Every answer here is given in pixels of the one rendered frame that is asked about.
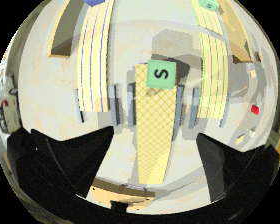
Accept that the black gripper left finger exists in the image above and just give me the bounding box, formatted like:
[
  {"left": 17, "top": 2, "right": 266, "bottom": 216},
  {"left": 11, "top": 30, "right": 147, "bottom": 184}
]
[{"left": 31, "top": 127, "right": 115, "bottom": 198}]

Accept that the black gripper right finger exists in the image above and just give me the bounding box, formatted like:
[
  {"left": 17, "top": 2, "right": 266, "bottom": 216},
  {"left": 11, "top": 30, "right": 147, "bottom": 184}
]
[{"left": 196, "top": 132, "right": 265, "bottom": 202}]

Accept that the light green cube with black s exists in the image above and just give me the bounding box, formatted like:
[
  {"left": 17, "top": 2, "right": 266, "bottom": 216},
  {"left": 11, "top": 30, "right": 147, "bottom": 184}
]
[{"left": 145, "top": 60, "right": 176, "bottom": 89}]

